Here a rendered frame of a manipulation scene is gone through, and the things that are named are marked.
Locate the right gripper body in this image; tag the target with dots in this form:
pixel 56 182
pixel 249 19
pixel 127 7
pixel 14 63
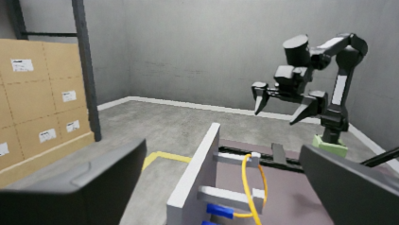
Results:
pixel 291 94

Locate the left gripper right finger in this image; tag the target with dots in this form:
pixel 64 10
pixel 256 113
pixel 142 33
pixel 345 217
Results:
pixel 351 193

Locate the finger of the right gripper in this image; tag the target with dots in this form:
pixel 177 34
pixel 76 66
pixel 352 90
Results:
pixel 301 113
pixel 261 100

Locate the yellow patch cord with blue plugs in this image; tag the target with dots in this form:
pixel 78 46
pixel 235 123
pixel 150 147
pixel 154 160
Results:
pixel 248 192

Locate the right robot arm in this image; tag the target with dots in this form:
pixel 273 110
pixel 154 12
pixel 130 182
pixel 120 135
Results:
pixel 349 50

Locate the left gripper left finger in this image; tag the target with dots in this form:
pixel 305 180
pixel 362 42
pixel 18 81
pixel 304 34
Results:
pixel 94 193

